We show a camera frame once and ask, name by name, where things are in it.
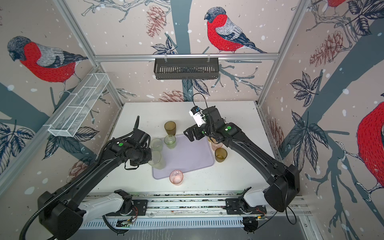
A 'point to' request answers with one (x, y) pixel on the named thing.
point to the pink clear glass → (176, 177)
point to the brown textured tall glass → (170, 127)
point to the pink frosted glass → (215, 146)
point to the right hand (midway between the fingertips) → (189, 129)
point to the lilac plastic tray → (186, 156)
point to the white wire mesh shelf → (78, 106)
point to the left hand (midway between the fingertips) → (149, 159)
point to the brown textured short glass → (221, 154)
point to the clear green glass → (170, 140)
